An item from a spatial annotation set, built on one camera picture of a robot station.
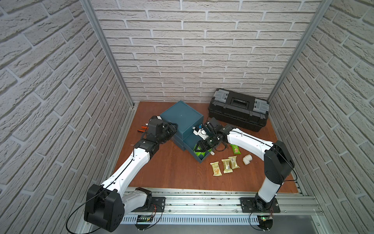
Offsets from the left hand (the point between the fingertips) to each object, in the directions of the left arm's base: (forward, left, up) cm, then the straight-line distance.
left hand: (178, 124), depth 80 cm
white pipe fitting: (-13, -41, -17) cm, 47 cm away
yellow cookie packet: (-18, -23, -21) cm, 36 cm away
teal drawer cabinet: (+3, -4, +1) cm, 6 cm away
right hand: (-9, -12, -12) cm, 19 cm away
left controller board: (-42, +17, -25) cm, 52 cm away
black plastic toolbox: (+16, -40, -5) cm, 43 cm away
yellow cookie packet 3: (-14, -33, -20) cm, 41 cm away
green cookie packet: (-12, -12, -12) cm, 21 cm away
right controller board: (-44, -44, -21) cm, 66 cm away
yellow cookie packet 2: (-17, -29, -19) cm, 38 cm away
